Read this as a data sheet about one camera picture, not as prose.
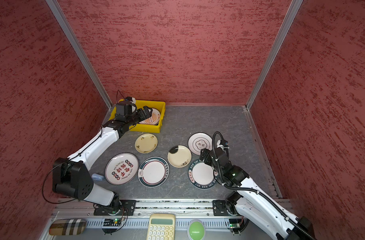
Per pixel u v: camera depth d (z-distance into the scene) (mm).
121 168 874
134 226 696
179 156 924
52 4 696
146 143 981
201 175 857
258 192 480
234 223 708
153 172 852
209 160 706
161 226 677
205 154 713
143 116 756
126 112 656
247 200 611
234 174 550
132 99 771
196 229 672
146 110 775
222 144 695
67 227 668
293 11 725
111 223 722
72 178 426
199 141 1001
